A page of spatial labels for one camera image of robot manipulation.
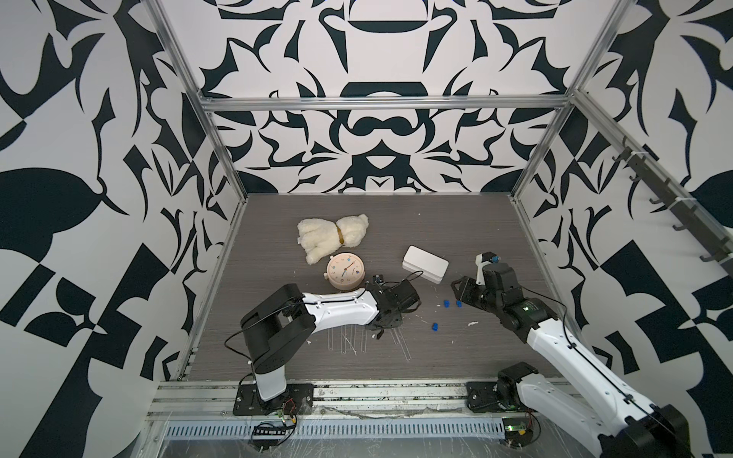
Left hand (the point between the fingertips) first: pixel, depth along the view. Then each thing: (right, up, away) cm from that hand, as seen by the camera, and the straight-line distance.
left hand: (391, 314), depth 87 cm
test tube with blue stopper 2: (-14, -6, -4) cm, 16 cm away
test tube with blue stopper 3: (+1, -5, -2) cm, 6 cm away
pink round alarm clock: (-14, +12, +8) cm, 20 cm away
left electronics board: (-32, -26, -15) cm, 44 cm away
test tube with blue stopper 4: (+3, -8, -4) cm, 9 cm away
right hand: (+18, +11, -4) cm, 21 cm away
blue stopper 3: (+15, +8, -16) cm, 24 cm away
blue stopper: (+13, -4, 0) cm, 13 cm away
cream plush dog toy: (-23, +23, +7) cm, 33 cm away
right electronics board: (+30, -24, -16) cm, 41 cm away
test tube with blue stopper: (-18, -6, -4) cm, 19 cm away
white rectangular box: (+9, +15, +9) cm, 20 cm away
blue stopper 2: (+18, +2, +4) cm, 18 cm away
